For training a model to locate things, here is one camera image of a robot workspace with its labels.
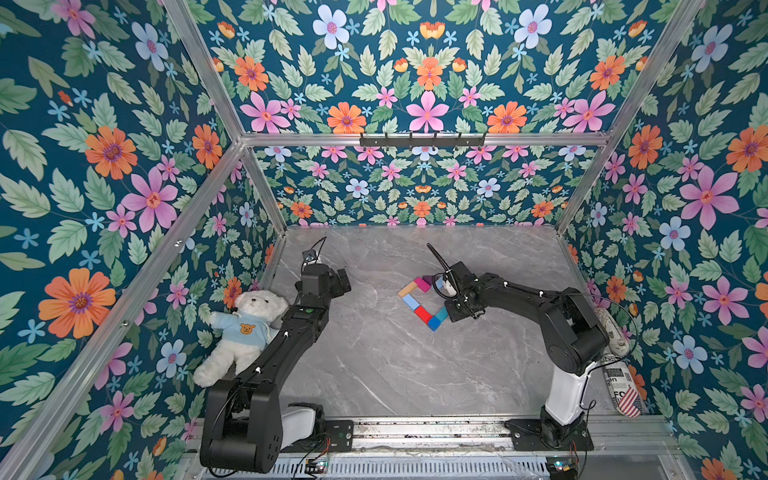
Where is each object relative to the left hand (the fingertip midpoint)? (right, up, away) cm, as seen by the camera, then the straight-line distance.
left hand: (331, 272), depth 87 cm
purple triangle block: (+30, -3, +18) cm, 35 cm away
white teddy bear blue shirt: (-25, -17, -3) cm, 31 cm away
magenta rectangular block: (+28, -5, +15) cm, 32 cm away
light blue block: (+24, -11, +11) cm, 29 cm away
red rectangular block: (+28, -14, +9) cm, 33 cm away
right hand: (+38, -13, +9) cm, 41 cm away
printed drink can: (+80, -30, -8) cm, 86 cm away
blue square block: (+31, -17, +9) cm, 37 cm away
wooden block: (+22, -7, +15) cm, 28 cm away
